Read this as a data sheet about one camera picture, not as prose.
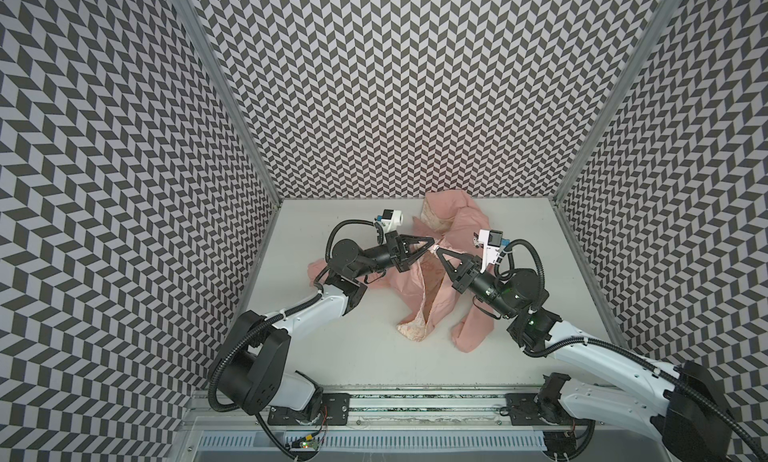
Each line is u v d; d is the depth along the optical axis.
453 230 0.95
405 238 0.65
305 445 0.67
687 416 0.39
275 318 0.46
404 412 0.74
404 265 0.66
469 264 0.61
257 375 0.41
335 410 0.73
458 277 0.61
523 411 0.73
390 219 0.68
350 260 0.57
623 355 0.47
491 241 0.60
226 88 0.87
